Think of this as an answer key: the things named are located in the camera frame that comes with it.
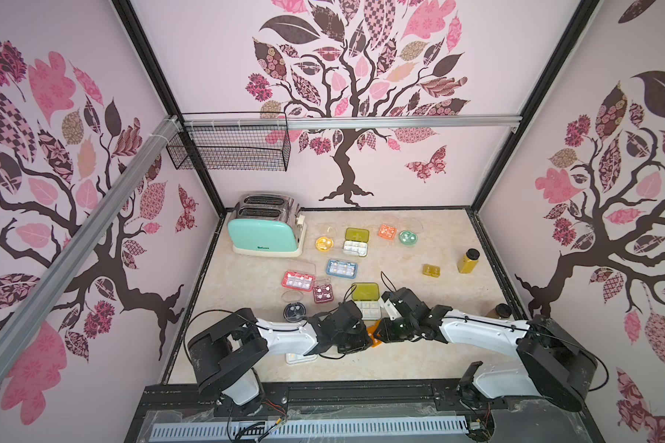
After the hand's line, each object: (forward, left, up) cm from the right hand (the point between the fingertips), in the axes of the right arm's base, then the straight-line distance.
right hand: (375, 334), depth 84 cm
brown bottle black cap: (+4, -37, +8) cm, 38 cm away
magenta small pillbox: (+15, +17, -1) cm, 23 cm away
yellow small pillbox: (+24, -23, -2) cm, 33 cm away
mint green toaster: (+34, +36, +14) cm, 52 cm away
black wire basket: (+57, +48, +34) cm, 82 cm away
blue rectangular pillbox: (+25, +10, -1) cm, 27 cm away
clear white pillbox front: (-6, +25, -1) cm, 26 cm away
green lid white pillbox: (+14, +1, -3) cm, 15 cm away
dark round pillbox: (+8, +26, -1) cm, 28 cm away
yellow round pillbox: (+36, +17, 0) cm, 40 cm away
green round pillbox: (+40, -18, -1) cm, 43 cm away
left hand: (-4, +1, 0) cm, 4 cm away
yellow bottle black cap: (+23, -35, +6) cm, 42 cm away
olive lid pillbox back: (+38, +4, -1) cm, 39 cm away
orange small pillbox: (-2, 0, 0) cm, 2 cm away
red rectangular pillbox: (+20, +26, -1) cm, 33 cm away
